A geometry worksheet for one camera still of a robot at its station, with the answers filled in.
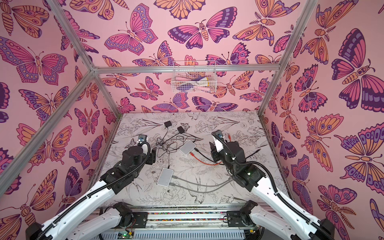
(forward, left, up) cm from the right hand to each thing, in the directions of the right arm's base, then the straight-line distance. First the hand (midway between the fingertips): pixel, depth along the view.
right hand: (214, 138), depth 72 cm
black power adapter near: (+27, +21, -26) cm, 43 cm away
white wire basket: (+44, +11, +6) cm, 46 cm away
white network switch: (-9, +27, -26) cm, 39 cm away
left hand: (-1, +32, -5) cm, 32 cm away
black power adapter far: (+32, +31, -25) cm, 51 cm away
